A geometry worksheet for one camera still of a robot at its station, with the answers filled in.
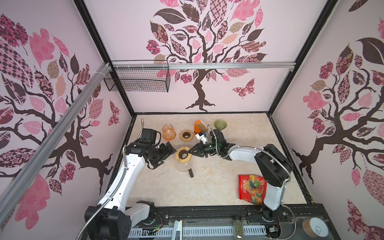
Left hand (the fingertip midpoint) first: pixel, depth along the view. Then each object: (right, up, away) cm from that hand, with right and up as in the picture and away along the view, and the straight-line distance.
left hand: (170, 157), depth 77 cm
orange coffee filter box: (+16, +16, +24) cm, 33 cm away
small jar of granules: (+33, -31, -10) cm, 47 cm away
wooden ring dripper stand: (+7, +10, +29) cm, 31 cm away
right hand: (+9, +2, +6) cm, 11 cm away
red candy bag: (+44, -18, +3) cm, 47 cm away
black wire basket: (-24, +49, +18) cm, 58 cm away
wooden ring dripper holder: (+5, 0, +8) cm, 10 cm away
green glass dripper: (+31, +18, +28) cm, 45 cm away
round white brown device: (+67, -29, -10) cm, 74 cm away
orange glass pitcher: (-7, +11, +30) cm, 32 cm away
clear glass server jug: (+6, -8, +10) cm, 14 cm away
